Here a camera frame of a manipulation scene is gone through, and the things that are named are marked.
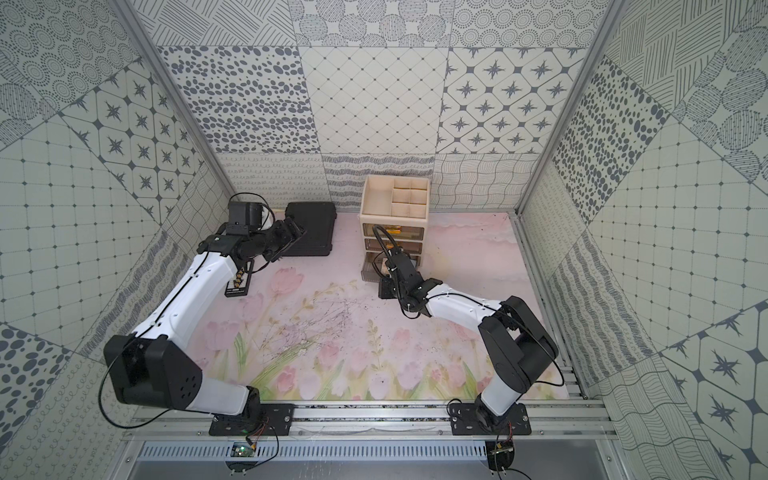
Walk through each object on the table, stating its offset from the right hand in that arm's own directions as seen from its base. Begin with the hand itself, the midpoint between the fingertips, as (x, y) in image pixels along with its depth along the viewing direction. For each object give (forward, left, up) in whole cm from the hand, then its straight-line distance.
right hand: (386, 285), depth 91 cm
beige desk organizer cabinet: (+19, -4, +15) cm, 25 cm away
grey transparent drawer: (+12, -3, +11) cm, 17 cm away
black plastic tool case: (+30, +28, -2) cm, 41 cm away
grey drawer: (+7, +7, -6) cm, 11 cm away
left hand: (+6, +21, +18) cm, 28 cm away
